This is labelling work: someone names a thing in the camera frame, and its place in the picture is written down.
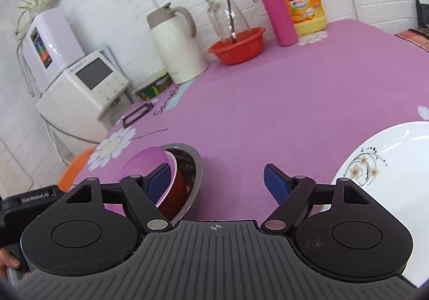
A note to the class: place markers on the orange plastic stool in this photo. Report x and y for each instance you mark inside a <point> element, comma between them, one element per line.
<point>73,169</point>

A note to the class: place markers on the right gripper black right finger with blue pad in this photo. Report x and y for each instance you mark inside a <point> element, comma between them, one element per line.
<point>292,195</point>

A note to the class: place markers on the black box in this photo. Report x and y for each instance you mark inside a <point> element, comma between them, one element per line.
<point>422,13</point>

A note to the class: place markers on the pink thermos bottle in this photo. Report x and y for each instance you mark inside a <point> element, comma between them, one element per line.
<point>281,22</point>

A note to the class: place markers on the glass pitcher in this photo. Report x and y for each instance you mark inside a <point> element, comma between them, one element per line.
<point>217,12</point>

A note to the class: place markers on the purple plastic bowl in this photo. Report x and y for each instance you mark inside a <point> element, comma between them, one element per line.
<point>143,163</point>

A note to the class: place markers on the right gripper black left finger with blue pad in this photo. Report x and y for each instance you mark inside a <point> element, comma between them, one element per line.
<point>141,193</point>

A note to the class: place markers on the pink floral tablecloth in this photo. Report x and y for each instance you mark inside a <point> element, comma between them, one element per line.
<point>303,108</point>

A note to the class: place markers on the white countertop water dispenser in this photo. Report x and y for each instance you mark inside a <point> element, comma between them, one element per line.
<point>85,102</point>

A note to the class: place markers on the black stirring stick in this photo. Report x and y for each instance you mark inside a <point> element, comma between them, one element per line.
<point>231,20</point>

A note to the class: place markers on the cream thermos jug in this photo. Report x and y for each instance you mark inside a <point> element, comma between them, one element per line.
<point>174,35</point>

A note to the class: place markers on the stainless steel bowl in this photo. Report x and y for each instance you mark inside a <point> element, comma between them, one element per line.
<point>190,164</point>

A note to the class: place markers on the white floral ceramic plate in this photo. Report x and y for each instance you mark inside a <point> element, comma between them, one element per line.
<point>392,166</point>

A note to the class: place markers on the green potted plant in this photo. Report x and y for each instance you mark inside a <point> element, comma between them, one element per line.
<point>28,10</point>

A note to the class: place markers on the white water purifier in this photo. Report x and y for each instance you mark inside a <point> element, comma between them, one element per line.
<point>50,46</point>

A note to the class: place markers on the green instant noodle bowl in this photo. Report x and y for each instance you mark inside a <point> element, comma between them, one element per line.
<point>154,88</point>

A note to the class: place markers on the red ceramic bowl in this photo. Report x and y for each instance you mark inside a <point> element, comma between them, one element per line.
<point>176,195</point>

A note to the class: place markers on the red plastic basket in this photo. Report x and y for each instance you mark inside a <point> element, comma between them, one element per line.
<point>249,44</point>

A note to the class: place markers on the person's hand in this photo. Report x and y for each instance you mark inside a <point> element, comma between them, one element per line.
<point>7,261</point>

